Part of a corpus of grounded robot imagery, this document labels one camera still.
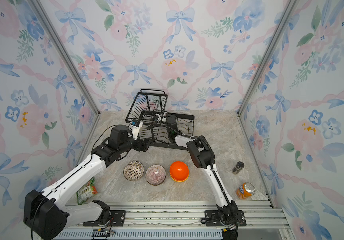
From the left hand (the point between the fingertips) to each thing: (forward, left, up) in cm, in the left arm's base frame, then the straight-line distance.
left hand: (145, 135), depth 79 cm
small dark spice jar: (-11, -51, -12) cm, 53 cm away
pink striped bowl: (-13, -5, -20) cm, 24 cm away
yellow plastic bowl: (-18, -18, -17) cm, 31 cm away
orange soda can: (-24, -50, -11) cm, 57 cm away
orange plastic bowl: (-12, -18, -18) cm, 28 cm away
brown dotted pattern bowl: (-10, +9, -21) cm, 25 cm away
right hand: (+30, -12, -10) cm, 33 cm away
